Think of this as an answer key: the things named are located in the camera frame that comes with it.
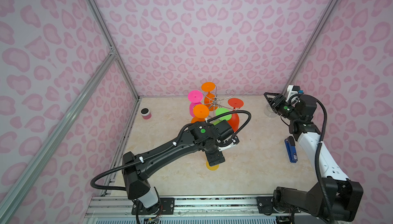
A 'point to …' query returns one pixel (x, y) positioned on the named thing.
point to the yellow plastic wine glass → (213, 168)
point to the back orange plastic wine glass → (210, 99)
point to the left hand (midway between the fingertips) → (217, 150)
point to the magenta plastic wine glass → (195, 97)
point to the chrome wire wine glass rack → (230, 91)
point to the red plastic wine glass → (235, 103)
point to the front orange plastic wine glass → (200, 112)
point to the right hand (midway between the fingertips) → (267, 94)
